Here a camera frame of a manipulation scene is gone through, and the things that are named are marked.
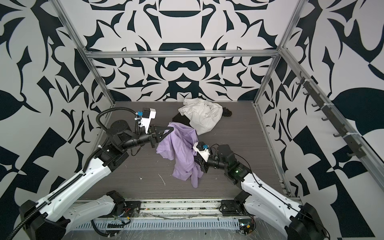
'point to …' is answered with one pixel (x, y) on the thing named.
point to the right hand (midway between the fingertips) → (192, 155)
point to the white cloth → (203, 115)
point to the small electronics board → (246, 226)
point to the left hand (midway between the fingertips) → (173, 125)
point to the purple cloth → (178, 145)
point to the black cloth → (181, 119)
